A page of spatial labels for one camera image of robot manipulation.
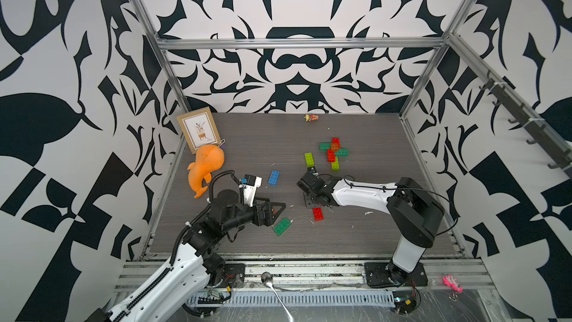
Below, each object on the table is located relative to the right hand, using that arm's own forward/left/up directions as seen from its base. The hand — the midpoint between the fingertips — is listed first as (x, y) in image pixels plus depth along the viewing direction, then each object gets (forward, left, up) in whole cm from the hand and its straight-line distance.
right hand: (309, 195), depth 92 cm
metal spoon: (-29, +16, -1) cm, 33 cm away
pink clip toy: (-30, -43, 0) cm, 52 cm away
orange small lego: (+21, -13, +4) cm, 25 cm away
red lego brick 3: (+26, -14, +3) cm, 30 cm away
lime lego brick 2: (+14, -12, +1) cm, 18 cm away
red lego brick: (+19, -11, +1) cm, 22 cm away
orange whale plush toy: (+13, +41, +8) cm, 44 cm away
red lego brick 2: (-7, -3, 0) cm, 8 cm away
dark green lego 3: (-12, +11, +1) cm, 17 cm away
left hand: (-9, +13, +16) cm, 22 cm away
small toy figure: (+42, -4, +3) cm, 42 cm away
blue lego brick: (+7, +15, +1) cm, 16 cm away
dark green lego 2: (+19, -16, +2) cm, 25 cm away
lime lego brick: (+17, -1, +1) cm, 17 cm away
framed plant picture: (+28, +48, +10) cm, 57 cm away
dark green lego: (+23, -8, +3) cm, 25 cm away
